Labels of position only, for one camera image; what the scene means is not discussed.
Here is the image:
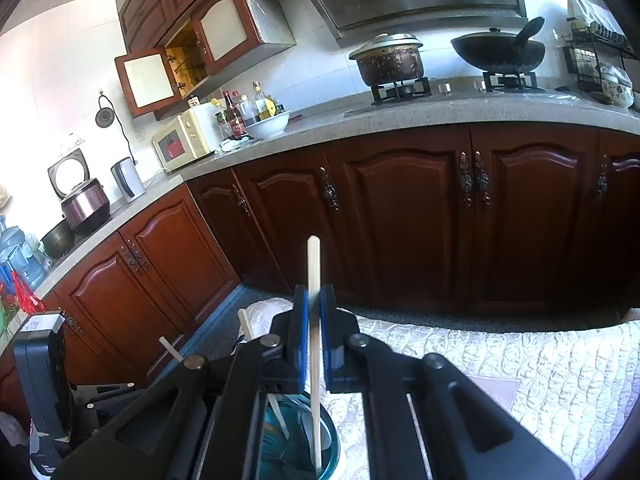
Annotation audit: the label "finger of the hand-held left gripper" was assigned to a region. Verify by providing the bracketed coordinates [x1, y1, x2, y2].
[74, 382, 137, 395]
[82, 391, 148, 431]

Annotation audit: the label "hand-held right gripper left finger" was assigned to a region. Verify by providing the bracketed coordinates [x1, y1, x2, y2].
[52, 285, 309, 480]

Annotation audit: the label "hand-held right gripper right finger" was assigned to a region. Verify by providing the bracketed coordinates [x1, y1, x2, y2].
[322, 285, 576, 480]

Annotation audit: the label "teal glass cup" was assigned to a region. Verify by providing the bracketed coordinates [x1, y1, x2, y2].
[260, 392, 342, 480]

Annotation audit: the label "red and blue packets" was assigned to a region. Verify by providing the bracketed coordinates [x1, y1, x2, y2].
[0, 265, 46, 341]

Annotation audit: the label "blue water jug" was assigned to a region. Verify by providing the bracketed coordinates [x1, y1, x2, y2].
[0, 212, 27, 263]
[12, 245, 47, 291]

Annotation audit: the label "black cooking bowl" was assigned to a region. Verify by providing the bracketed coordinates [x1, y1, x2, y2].
[40, 219, 76, 260]

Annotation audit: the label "dark wooden base cabinets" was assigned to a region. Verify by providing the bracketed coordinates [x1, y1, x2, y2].
[0, 125, 640, 411]

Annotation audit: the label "silver rice cooker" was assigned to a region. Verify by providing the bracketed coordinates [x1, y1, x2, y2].
[47, 148, 112, 236]

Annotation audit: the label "white quilted cloth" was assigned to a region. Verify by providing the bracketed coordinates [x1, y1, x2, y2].
[245, 297, 640, 480]

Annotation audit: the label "white electric kettle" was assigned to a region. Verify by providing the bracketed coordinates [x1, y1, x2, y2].
[111, 156, 147, 204]

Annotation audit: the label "white mixing bowl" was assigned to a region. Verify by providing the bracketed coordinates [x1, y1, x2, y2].
[243, 110, 292, 140]

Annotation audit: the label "cream microwave oven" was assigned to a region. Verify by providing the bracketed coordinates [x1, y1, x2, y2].
[151, 105, 221, 173]

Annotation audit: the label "dark sauce bottle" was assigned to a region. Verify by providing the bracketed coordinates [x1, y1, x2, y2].
[222, 91, 242, 139]

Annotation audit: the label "clear oil bottle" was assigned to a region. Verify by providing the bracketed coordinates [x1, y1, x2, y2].
[251, 81, 271, 121]

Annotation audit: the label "black round hanging pan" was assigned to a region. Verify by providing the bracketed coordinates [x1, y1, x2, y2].
[95, 91, 115, 128]

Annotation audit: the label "gas stove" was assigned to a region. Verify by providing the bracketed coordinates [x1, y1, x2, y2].
[345, 71, 566, 113]

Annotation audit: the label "stained cooking pot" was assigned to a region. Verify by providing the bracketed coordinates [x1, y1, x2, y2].
[350, 45, 426, 87]

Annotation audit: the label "metal pot lid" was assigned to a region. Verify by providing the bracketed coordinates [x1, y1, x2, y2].
[348, 32, 425, 61]

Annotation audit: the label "black wok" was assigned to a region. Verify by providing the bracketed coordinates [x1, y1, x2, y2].
[450, 30, 547, 75]

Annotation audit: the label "steel range hood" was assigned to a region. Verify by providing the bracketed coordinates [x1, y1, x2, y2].
[280, 0, 528, 50]

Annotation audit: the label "black ladle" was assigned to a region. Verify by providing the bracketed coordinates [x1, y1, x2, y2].
[515, 16, 546, 43]

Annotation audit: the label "black dish rack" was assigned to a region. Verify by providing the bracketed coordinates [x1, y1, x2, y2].
[562, 7, 640, 96]

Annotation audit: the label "patterned ceramic bowl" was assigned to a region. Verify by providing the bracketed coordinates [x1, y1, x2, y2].
[600, 67, 635, 108]

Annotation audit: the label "white plates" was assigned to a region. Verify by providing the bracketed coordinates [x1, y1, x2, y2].
[567, 0, 610, 31]

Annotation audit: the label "black power cable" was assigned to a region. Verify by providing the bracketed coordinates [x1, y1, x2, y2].
[111, 104, 138, 167]

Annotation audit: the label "wooden wall cabinet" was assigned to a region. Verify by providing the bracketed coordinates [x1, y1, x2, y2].
[114, 0, 297, 121]

